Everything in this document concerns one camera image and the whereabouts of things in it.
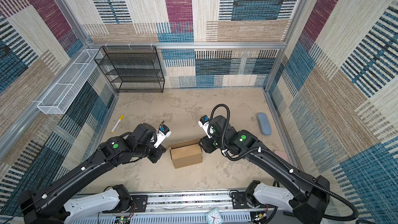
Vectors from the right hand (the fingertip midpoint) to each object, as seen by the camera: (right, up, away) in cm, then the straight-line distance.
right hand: (205, 143), depth 73 cm
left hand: (-18, -2, -1) cm, 18 cm away
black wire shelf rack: (-50, +43, +37) cm, 76 cm away
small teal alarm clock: (+4, -31, -4) cm, 31 cm away
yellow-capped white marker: (-56, +5, +29) cm, 63 cm away
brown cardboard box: (-9, -6, +2) cm, 11 cm away
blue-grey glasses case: (+38, +6, +26) cm, 46 cm away
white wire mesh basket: (-66, +21, -2) cm, 69 cm away
